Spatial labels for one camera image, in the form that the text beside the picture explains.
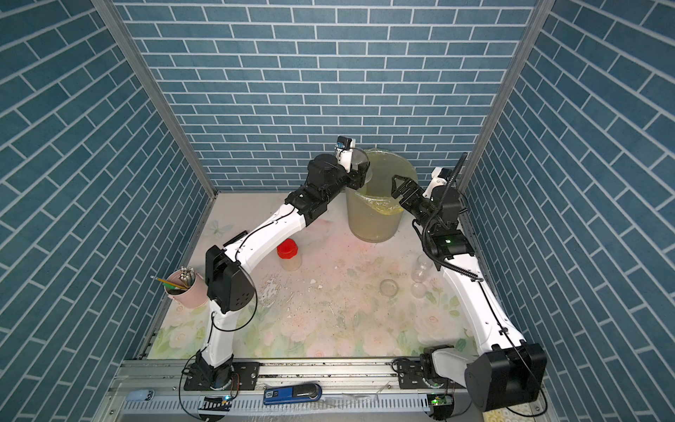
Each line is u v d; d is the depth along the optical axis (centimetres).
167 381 74
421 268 87
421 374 74
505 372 38
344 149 66
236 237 102
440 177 65
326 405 71
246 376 74
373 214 88
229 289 50
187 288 80
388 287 92
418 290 92
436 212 53
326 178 61
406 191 64
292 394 67
